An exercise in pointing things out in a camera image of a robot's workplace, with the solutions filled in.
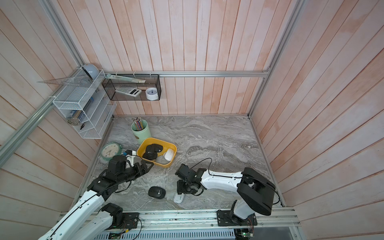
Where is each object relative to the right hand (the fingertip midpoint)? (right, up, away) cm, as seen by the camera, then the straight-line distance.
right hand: (180, 190), depth 82 cm
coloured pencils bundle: (-27, +38, +11) cm, 49 cm away
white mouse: (-8, +18, +8) cm, 22 cm away
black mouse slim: (-20, +21, +13) cm, 32 cm away
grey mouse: (-12, +15, +8) cm, 21 cm away
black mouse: (-16, +22, +15) cm, 31 cm away
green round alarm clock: (-47, +21, +14) cm, 53 cm away
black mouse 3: (-12, 0, -3) cm, 12 cm away
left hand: (-16, +13, -4) cm, 22 cm away
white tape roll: (-19, +57, +11) cm, 61 cm away
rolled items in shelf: (-54, +41, -6) cm, 68 cm away
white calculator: (-35, +60, +16) cm, 71 cm away
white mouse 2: (-1, -3, -4) cm, 5 cm away
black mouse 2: (-22, +17, +11) cm, 30 cm away
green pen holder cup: (-25, +34, +10) cm, 43 cm away
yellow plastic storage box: (-11, +24, +16) cm, 30 cm away
